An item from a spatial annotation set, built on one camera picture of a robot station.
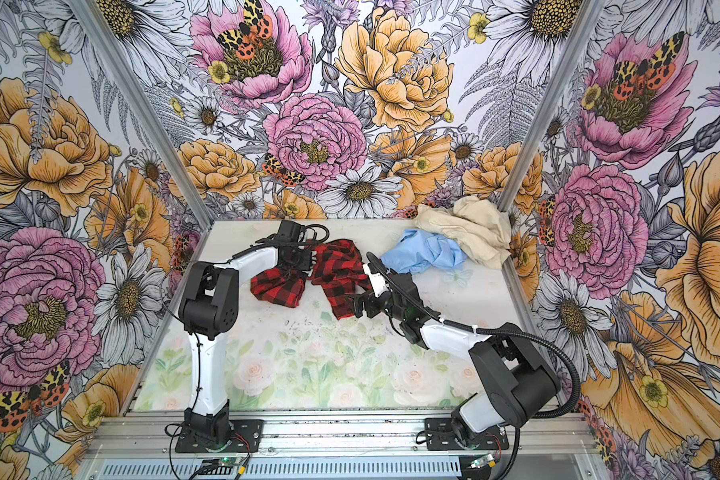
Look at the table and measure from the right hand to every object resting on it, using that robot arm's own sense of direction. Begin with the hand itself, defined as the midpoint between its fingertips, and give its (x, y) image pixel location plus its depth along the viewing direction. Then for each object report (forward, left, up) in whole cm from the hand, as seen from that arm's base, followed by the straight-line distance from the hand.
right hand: (359, 297), depth 87 cm
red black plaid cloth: (+12, +6, -3) cm, 14 cm away
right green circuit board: (-38, -29, -12) cm, 50 cm away
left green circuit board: (-37, +32, -11) cm, 50 cm away
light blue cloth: (+18, -19, -2) cm, 26 cm away
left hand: (+18, +20, -9) cm, 28 cm away
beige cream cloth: (+29, -43, -3) cm, 52 cm away
